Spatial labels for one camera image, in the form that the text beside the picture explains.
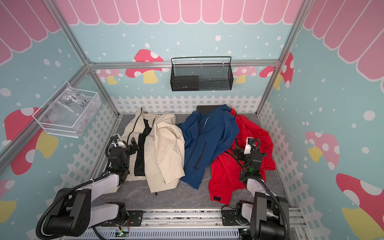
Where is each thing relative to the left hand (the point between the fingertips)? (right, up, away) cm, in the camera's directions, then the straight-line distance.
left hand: (127, 144), depth 87 cm
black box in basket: (+35, +36, +1) cm, 50 cm away
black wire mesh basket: (+43, +42, +5) cm, 60 cm away
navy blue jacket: (+47, +7, +9) cm, 48 cm away
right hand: (+69, +5, -2) cm, 69 cm away
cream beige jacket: (+20, -9, -4) cm, 23 cm away
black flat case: (+48, +24, +29) cm, 61 cm away
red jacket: (+56, -14, -4) cm, 58 cm away
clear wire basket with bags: (-22, +16, -14) cm, 31 cm away
